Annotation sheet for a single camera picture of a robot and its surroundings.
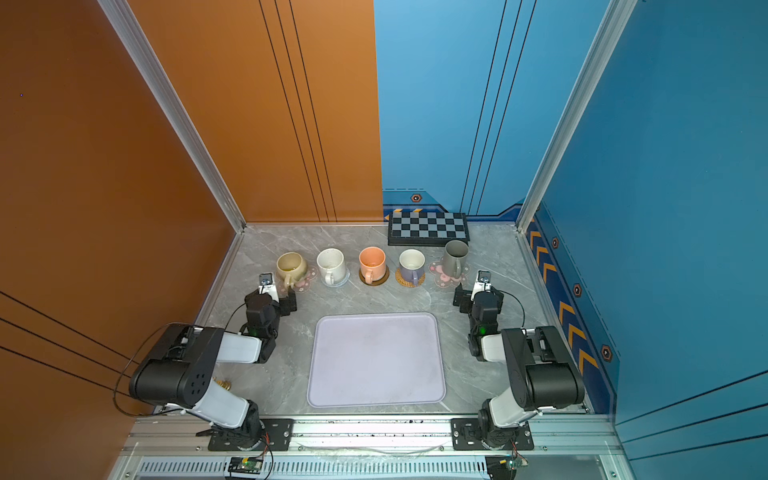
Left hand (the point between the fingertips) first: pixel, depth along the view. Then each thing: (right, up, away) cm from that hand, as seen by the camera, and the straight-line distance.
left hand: (274, 286), depth 93 cm
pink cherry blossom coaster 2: (+53, +5, +12) cm, 54 cm away
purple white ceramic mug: (+44, +7, +10) cm, 45 cm away
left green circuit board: (+1, -41, -21) cm, 46 cm away
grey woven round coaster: (+20, 0, +9) cm, 22 cm away
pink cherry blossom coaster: (+6, -1, +9) cm, 11 cm away
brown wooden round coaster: (+33, +1, +9) cm, 34 cm away
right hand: (+63, 0, 0) cm, 63 cm away
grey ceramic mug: (+58, +10, +4) cm, 59 cm away
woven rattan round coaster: (+41, 0, +9) cm, 42 cm away
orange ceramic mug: (+30, +7, +9) cm, 32 cm away
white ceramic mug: (+16, +7, +11) cm, 20 cm away
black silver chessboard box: (+51, +20, +23) cm, 59 cm away
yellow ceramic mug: (+2, +5, +10) cm, 11 cm away
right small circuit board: (+64, -41, -22) cm, 79 cm away
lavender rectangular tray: (+33, -20, -8) cm, 39 cm away
